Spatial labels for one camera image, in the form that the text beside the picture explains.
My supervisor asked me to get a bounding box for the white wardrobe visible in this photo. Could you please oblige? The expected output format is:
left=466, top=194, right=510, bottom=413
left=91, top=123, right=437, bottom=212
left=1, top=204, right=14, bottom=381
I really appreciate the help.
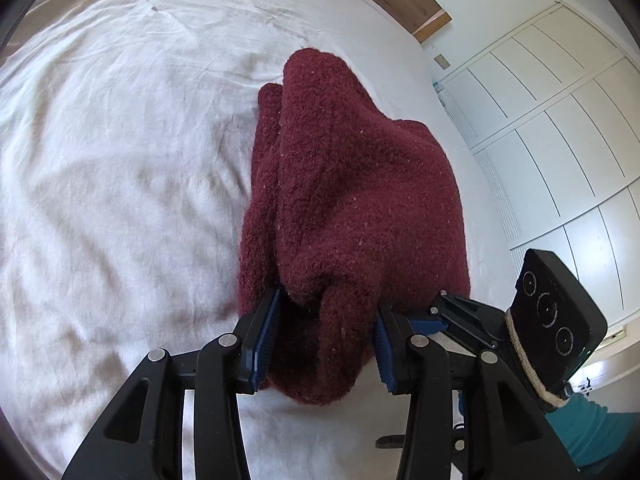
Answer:
left=436, top=3, right=639, bottom=326

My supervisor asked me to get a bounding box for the teal sleeve forearm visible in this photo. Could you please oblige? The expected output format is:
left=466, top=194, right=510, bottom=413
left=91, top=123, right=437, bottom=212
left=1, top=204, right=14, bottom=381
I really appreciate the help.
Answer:
left=546, top=393, right=639, bottom=479

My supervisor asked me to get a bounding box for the right beige wall socket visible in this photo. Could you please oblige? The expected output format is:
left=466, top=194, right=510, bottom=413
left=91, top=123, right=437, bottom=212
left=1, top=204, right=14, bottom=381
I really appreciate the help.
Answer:
left=434, top=54, right=450, bottom=70

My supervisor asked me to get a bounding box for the black phone on gripper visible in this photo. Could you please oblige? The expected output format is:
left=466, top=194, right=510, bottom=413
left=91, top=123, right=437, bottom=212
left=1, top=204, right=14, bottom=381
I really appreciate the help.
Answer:
left=506, top=248, right=608, bottom=408

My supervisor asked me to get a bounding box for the white bed sheet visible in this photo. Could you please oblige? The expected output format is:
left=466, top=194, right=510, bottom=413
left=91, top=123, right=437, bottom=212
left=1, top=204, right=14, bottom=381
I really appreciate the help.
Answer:
left=1, top=0, right=515, bottom=479

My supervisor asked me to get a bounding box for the dark red knitted sweater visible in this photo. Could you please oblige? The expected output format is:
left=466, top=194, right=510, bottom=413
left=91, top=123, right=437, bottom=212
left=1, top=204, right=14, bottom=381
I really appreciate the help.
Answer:
left=239, top=48, right=471, bottom=405

